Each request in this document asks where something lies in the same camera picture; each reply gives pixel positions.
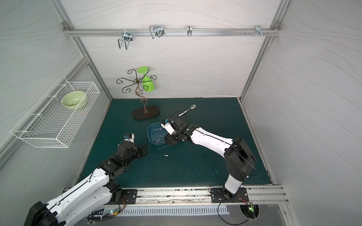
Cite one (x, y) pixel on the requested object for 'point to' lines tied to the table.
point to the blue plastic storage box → (156, 133)
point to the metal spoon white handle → (192, 107)
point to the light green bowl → (70, 100)
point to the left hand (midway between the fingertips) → (140, 146)
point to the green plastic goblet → (148, 84)
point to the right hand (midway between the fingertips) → (168, 136)
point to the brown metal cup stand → (146, 112)
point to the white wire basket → (56, 118)
